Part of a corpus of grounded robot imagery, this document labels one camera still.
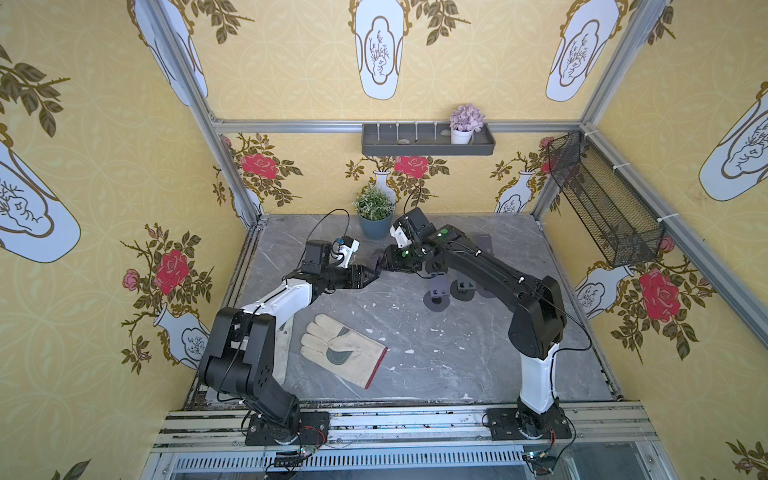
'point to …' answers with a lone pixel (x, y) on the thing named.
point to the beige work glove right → (342, 351)
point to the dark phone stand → (461, 295)
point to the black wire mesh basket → (622, 222)
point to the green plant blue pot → (376, 205)
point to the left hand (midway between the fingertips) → (374, 276)
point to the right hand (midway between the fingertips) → (383, 270)
